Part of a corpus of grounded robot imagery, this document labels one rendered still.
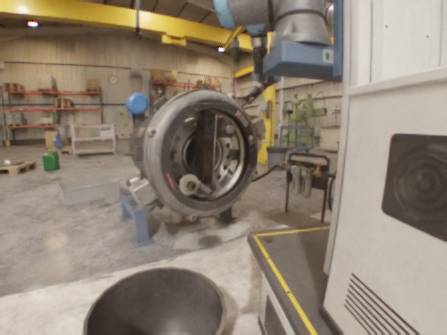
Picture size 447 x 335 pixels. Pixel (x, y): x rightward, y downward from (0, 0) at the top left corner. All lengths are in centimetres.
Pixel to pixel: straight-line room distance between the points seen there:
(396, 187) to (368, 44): 39
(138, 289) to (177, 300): 12
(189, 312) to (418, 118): 71
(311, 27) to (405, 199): 50
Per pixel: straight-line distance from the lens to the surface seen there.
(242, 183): 138
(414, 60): 78
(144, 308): 75
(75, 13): 1285
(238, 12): 77
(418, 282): 39
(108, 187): 268
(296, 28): 68
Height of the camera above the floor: 76
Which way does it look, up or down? 10 degrees down
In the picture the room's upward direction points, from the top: straight up
